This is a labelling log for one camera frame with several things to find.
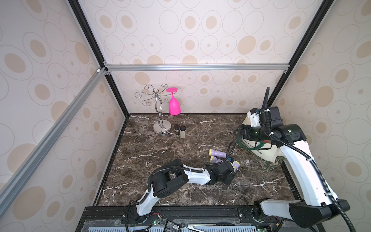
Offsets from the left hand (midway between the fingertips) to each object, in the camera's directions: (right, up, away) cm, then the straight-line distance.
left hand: (236, 178), depth 84 cm
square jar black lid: (-32, +26, +16) cm, 45 cm away
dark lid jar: (-36, +28, +16) cm, 49 cm away
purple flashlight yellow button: (+1, +6, +5) cm, 8 cm away
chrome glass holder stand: (-49, +30, +26) cm, 63 cm away
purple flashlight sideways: (-13, +13, +10) cm, 21 cm away
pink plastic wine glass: (-37, +42, +10) cm, 57 cm away
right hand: (+1, +27, -12) cm, 30 cm away
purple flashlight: (-12, +9, +6) cm, 17 cm away
